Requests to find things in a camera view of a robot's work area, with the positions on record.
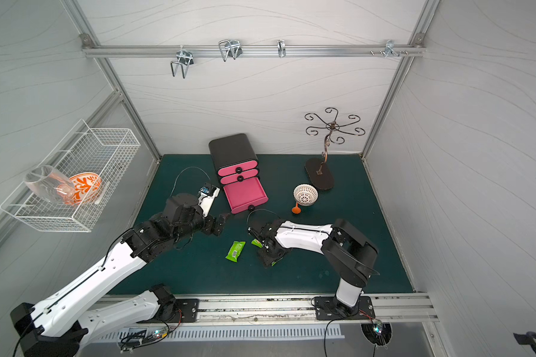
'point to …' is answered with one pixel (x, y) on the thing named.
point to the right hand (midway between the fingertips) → (271, 255)
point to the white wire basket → (105, 152)
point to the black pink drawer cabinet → (233, 149)
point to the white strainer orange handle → (305, 195)
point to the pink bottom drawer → (245, 195)
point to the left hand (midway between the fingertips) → (217, 209)
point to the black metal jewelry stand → (319, 174)
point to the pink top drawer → (237, 168)
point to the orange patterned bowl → (87, 186)
